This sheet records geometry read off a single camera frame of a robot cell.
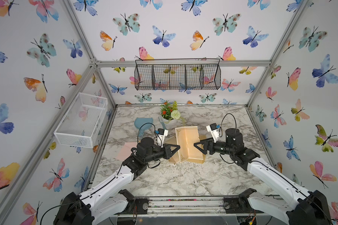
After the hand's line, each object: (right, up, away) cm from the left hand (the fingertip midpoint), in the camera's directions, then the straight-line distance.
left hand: (181, 147), depth 72 cm
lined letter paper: (+3, +5, +8) cm, 9 cm away
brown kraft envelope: (+12, +5, +3) cm, 13 cm away
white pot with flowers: (-7, +18, +24) cm, 30 cm away
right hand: (+10, +2, +2) cm, 10 cm away
